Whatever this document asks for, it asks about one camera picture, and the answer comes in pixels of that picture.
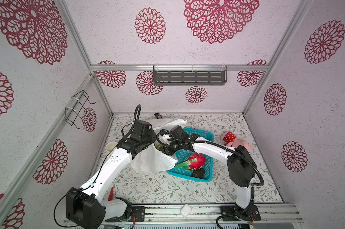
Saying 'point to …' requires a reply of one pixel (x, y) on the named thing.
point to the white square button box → (186, 210)
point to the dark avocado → (198, 173)
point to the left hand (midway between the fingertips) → (155, 135)
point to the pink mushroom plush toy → (231, 140)
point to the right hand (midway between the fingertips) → (160, 149)
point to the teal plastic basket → (205, 134)
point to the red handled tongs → (111, 194)
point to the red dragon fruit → (194, 161)
